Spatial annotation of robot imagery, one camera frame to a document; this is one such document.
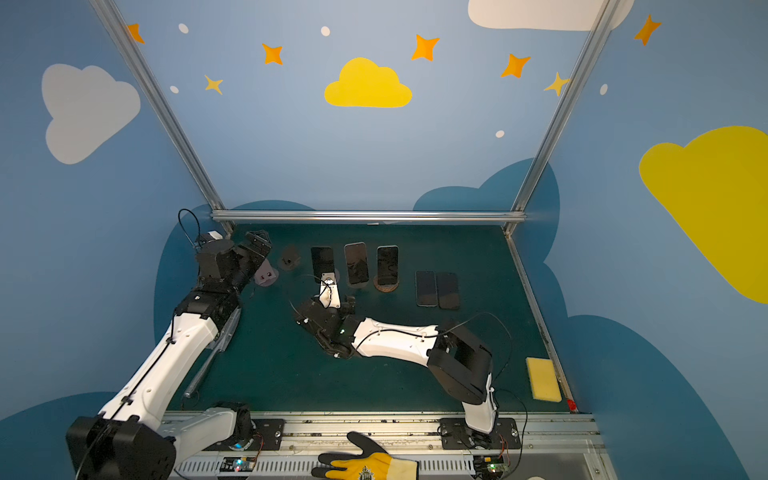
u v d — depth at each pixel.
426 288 1.04
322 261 0.99
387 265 0.96
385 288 1.03
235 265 0.61
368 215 1.14
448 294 1.02
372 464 0.69
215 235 0.69
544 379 0.83
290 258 1.06
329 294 0.70
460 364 0.46
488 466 0.71
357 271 0.99
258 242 0.69
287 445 0.73
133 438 0.37
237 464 0.71
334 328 0.62
